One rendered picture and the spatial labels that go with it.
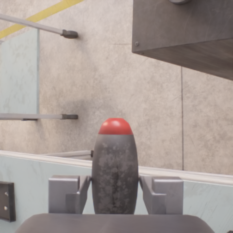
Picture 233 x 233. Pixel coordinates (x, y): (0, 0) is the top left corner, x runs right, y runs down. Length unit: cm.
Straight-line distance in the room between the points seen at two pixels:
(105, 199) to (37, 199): 43
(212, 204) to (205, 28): 30
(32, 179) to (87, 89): 143
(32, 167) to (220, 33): 41
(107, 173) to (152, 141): 146
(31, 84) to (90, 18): 58
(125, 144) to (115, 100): 163
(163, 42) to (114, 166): 43
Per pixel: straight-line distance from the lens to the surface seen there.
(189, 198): 36
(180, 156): 153
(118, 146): 16
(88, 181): 16
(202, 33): 53
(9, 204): 66
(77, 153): 183
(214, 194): 35
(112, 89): 181
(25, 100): 199
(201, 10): 54
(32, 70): 195
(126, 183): 16
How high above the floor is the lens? 131
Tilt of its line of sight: 47 degrees down
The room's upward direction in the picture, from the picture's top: 89 degrees counter-clockwise
